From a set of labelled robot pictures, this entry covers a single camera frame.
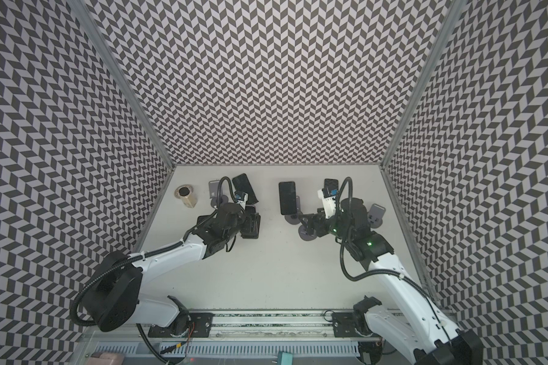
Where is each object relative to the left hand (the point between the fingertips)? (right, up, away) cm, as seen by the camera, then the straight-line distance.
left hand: (250, 213), depth 87 cm
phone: (+14, +6, +4) cm, 16 cm away
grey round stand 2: (+18, -3, +9) cm, 20 cm away
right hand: (+21, -1, -13) cm, 25 cm away
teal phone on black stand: (-5, +12, +7) cm, 14 cm away
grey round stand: (-18, +11, +11) cm, 23 cm away
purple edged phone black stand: (+2, -4, -10) cm, 11 cm away
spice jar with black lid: (-29, +7, +9) cm, 32 cm away
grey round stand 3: (+22, -10, +4) cm, 24 cm away
